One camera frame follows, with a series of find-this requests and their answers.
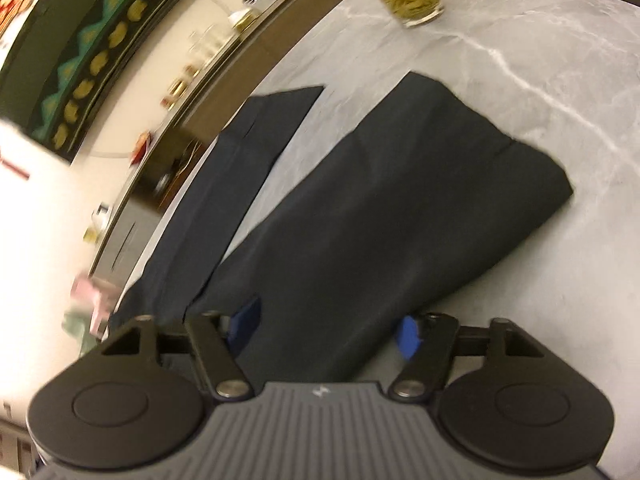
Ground black trousers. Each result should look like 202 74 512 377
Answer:
110 73 573 387

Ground pink plastic child chair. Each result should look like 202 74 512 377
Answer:
70 273 122 339

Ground long grey TV cabinet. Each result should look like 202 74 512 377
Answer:
89 0 342 286

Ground dark patterned wall tapestry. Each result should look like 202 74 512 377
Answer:
1 0 180 162

